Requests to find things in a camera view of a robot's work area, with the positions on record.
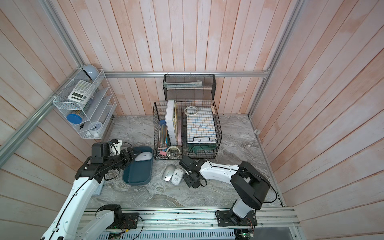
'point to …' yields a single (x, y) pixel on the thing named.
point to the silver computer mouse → (168, 172)
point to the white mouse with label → (177, 176)
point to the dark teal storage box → (139, 172)
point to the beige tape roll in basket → (173, 152)
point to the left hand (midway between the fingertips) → (137, 156)
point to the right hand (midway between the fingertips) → (191, 177)
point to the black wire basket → (161, 136)
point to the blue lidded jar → (75, 118)
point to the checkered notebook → (201, 130)
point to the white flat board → (170, 120)
